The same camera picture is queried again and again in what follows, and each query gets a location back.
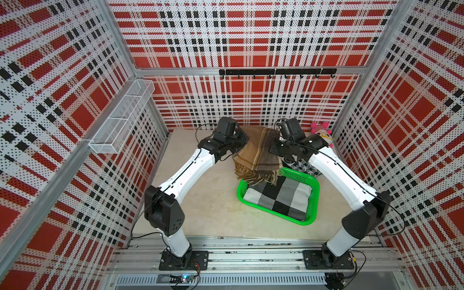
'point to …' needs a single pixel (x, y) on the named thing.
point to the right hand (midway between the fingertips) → (271, 147)
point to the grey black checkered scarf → (287, 197)
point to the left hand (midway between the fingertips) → (252, 136)
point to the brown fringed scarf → (255, 161)
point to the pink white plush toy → (322, 131)
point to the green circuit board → (178, 278)
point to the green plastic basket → (304, 177)
